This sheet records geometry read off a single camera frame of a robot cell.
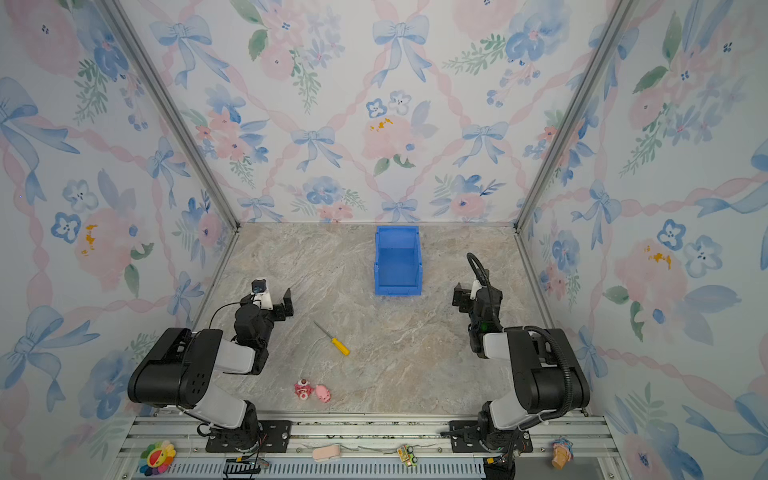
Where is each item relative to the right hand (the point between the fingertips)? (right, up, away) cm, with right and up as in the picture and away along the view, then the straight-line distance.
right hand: (477, 283), depth 93 cm
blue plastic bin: (-24, +4, +13) cm, 28 cm away
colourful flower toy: (-82, -39, -23) cm, 94 cm away
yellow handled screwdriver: (-40, -19, -6) cm, 45 cm away
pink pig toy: (-45, -28, -14) cm, 55 cm away
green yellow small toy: (-24, -38, -24) cm, 51 cm away
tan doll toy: (+13, -37, -24) cm, 46 cm away
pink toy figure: (-50, -26, -16) cm, 59 cm away
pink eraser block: (-43, -38, -23) cm, 62 cm away
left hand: (-63, -1, -2) cm, 63 cm away
